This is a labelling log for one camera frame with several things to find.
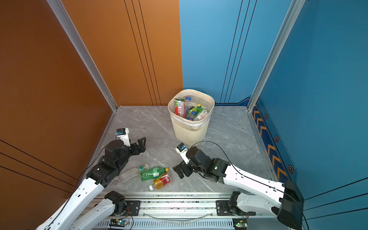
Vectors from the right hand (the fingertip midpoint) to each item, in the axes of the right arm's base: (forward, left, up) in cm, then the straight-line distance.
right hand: (179, 163), depth 73 cm
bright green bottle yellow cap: (+36, -8, +3) cm, 37 cm away
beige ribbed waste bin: (+17, -5, +3) cm, 18 cm away
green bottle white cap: (-1, +15, -11) cm, 19 cm away
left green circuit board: (-24, +30, -17) cm, 41 cm away
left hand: (+11, +22, +6) cm, 25 cm away
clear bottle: (0, +29, -15) cm, 32 cm away
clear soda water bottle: (+38, -4, +5) cm, 39 cm away
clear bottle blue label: (+29, -6, +3) cm, 30 cm away
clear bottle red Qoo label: (+30, 0, +11) cm, 32 cm away
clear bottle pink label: (+27, -14, +7) cm, 32 cm away
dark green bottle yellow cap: (+36, -12, +3) cm, 38 cm away
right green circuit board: (-24, -30, -19) cm, 43 cm away
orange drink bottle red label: (-7, +11, -11) cm, 17 cm away
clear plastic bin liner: (+38, -14, +10) cm, 42 cm away
